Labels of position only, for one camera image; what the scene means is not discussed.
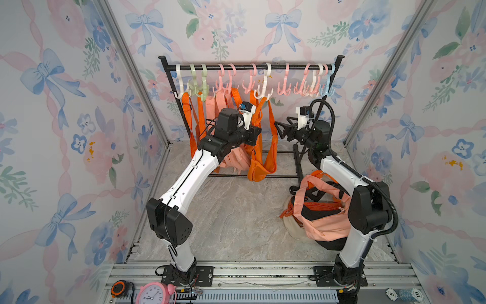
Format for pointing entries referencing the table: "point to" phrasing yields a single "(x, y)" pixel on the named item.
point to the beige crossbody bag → (295, 228)
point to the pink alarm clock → (155, 292)
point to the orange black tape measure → (119, 288)
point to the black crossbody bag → (310, 213)
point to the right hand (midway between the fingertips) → (282, 119)
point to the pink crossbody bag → (333, 227)
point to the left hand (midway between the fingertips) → (262, 128)
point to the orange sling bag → (262, 156)
